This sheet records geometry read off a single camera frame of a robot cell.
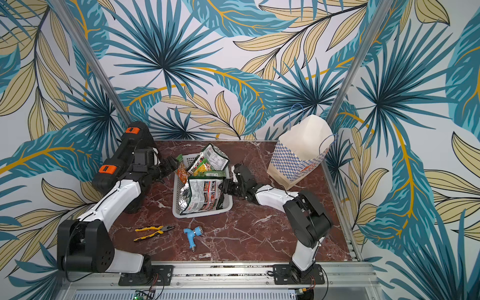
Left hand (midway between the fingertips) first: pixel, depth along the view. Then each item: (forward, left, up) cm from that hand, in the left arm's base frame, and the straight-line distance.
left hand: (173, 166), depth 86 cm
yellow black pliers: (-24, +4, -16) cm, 29 cm away
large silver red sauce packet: (-13, -15, -1) cm, 20 cm away
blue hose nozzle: (-25, -12, -14) cm, 31 cm away
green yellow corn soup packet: (+5, -13, -7) cm, 15 cm away
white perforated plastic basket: (+11, -3, -10) cm, 15 cm away
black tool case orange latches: (+10, +16, +9) cm, 21 cm away
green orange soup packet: (+4, -1, -9) cm, 10 cm away
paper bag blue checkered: (+23, -67, -8) cm, 71 cm away
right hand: (-5, -22, -9) cm, 24 cm away
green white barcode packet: (+7, -20, -3) cm, 21 cm away
